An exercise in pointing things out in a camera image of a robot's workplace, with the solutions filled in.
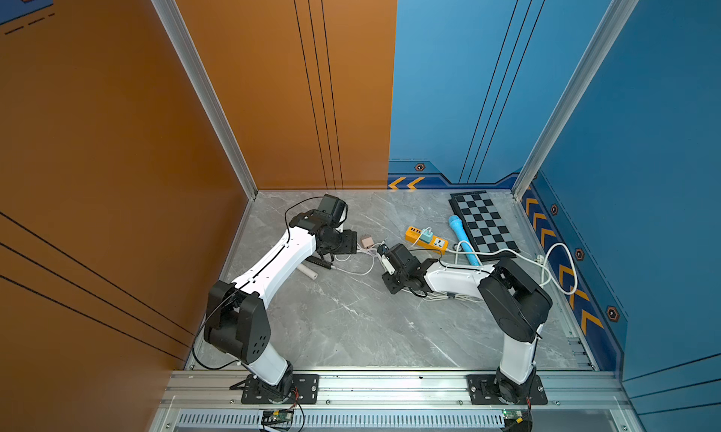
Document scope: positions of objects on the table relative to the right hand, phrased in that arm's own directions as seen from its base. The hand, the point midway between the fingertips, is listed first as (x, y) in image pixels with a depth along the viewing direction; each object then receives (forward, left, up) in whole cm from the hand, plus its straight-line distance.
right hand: (388, 276), depth 95 cm
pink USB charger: (+12, +7, +3) cm, 15 cm away
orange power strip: (+11, -17, +4) cm, 21 cm away
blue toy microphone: (+21, -26, +4) cm, 34 cm away
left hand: (+4, +13, +15) cm, 20 cm away
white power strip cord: (+2, -52, +2) cm, 52 cm away
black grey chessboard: (+20, -37, +3) cm, 42 cm away
